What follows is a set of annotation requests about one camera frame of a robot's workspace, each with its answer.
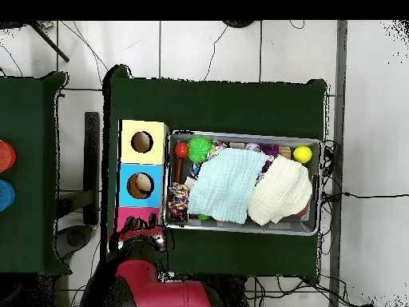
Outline colourful rope toy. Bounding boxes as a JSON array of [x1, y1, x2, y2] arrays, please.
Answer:
[[167, 182, 191, 221]]

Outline blue round disc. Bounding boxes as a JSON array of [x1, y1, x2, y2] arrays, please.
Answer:
[[0, 179, 16, 213]]

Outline wooden box with three holes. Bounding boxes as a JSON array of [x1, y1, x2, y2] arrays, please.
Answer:
[[113, 118, 169, 233]]

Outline yellow ball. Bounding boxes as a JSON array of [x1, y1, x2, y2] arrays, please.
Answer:
[[292, 145, 313, 165]]

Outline black flat panel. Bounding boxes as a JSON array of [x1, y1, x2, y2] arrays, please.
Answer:
[[82, 111, 101, 226]]

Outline grey metal rail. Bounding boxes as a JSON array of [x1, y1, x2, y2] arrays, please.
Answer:
[[328, 20, 348, 307]]

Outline black rod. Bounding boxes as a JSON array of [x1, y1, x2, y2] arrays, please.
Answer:
[[30, 22, 70, 63]]

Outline black power cable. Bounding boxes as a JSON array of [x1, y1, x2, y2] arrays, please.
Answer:
[[322, 190, 409, 201]]

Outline cream waffle cloth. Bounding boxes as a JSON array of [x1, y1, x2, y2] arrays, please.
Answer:
[[246, 154, 313, 227]]

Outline light blue waffle cloth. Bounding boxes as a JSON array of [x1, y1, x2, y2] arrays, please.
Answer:
[[187, 147, 268, 225]]

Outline green spiky ball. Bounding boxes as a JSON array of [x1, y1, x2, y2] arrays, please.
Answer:
[[186, 136, 213, 164]]

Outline purple monster toy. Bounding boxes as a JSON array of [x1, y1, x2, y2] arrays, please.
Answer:
[[261, 143, 280, 173]]

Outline dark green tablecloth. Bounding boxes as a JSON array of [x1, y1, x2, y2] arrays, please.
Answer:
[[101, 63, 328, 284]]

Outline red round disc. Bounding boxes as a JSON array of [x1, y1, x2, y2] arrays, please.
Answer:
[[0, 139, 17, 173]]

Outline grey stand foot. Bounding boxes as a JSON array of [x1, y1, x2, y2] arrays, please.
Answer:
[[54, 224, 94, 261]]

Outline green cloth on side table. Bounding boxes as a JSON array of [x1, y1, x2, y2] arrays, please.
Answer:
[[0, 71, 72, 277]]

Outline clear mesh bin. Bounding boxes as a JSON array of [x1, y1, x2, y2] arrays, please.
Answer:
[[162, 129, 324, 237]]

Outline orange red ball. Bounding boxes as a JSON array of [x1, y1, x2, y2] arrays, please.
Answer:
[[174, 142, 190, 159]]

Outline black round object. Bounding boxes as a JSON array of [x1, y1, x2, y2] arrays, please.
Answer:
[[221, 20, 256, 29]]

